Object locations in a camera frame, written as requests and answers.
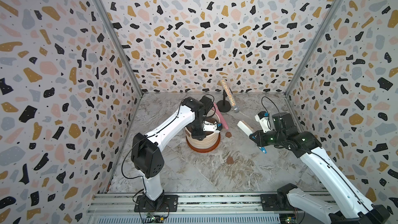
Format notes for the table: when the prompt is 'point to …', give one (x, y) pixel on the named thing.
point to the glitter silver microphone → (233, 103)
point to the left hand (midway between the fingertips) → (202, 133)
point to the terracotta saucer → (204, 150)
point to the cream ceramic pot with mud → (211, 138)
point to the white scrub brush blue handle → (249, 130)
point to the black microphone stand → (224, 106)
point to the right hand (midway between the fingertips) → (251, 136)
